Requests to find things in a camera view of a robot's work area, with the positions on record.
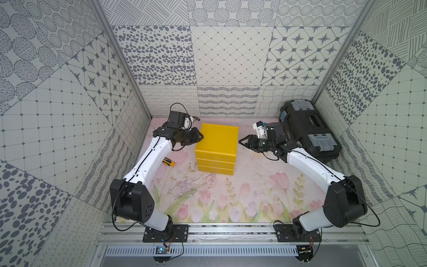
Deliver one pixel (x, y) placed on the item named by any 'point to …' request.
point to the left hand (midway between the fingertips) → (200, 134)
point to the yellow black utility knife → (168, 162)
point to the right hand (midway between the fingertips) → (242, 144)
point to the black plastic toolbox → (304, 122)
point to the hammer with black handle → (198, 119)
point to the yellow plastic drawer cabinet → (216, 152)
